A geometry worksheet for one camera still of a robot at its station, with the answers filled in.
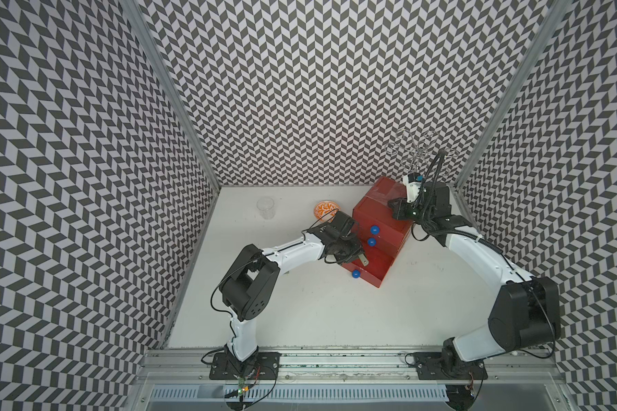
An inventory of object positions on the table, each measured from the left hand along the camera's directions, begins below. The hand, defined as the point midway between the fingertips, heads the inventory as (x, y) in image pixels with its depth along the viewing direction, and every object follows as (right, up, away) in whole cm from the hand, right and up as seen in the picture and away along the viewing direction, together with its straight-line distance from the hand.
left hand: (365, 254), depth 87 cm
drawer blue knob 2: (-3, -7, +1) cm, 8 cm away
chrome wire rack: (+24, +41, +18) cm, 51 cm away
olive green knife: (-1, -2, -1) cm, 2 cm away
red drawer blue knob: (+2, +9, -5) cm, 10 cm away
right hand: (+8, +16, -1) cm, 18 cm away
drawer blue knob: (+2, +4, 0) cm, 5 cm away
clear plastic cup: (-39, +16, +22) cm, 48 cm away
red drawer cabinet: (+5, +6, -4) cm, 9 cm away
